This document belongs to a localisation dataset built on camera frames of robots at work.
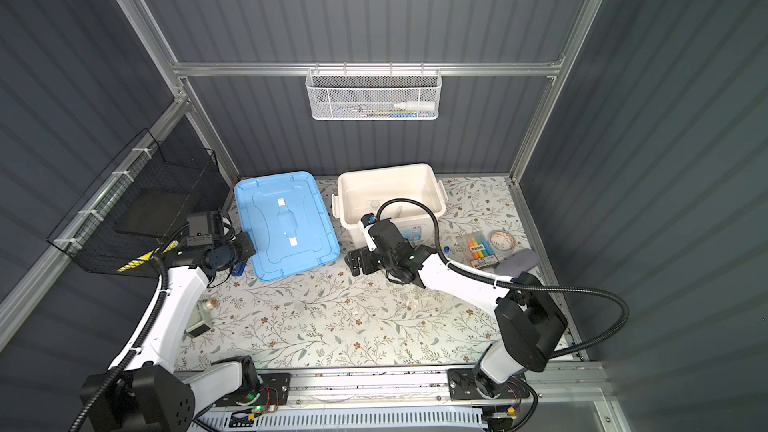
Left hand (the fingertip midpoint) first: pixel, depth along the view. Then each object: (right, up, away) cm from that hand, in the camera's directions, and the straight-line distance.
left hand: (246, 245), depth 81 cm
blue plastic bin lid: (+9, +6, +8) cm, 13 cm away
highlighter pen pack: (+69, -5, +16) cm, 71 cm away
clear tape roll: (+78, -1, +21) cm, 81 cm away
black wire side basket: (-24, +5, -19) cm, 31 cm away
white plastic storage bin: (+45, +15, +23) cm, 53 cm away
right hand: (+31, -3, +2) cm, 32 cm away
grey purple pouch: (+80, -7, +12) cm, 81 cm away
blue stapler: (-8, -9, +12) cm, 17 cm away
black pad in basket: (-18, +9, -9) cm, 22 cm away
